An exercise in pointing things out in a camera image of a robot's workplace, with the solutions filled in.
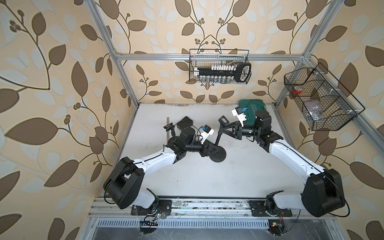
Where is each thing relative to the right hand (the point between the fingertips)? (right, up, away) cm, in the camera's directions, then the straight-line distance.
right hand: (220, 129), depth 73 cm
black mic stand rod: (-26, +1, +9) cm, 27 cm away
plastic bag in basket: (+47, +10, +1) cm, 48 cm away
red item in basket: (+48, +23, +14) cm, 54 cm away
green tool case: (+30, +14, +43) cm, 54 cm away
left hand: (-2, -9, +3) cm, 9 cm away
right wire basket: (+52, +12, 0) cm, 54 cm away
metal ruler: (-34, +4, +39) cm, 52 cm away
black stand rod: (+1, +4, -2) cm, 5 cm away
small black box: (-21, +2, +33) cm, 39 cm away
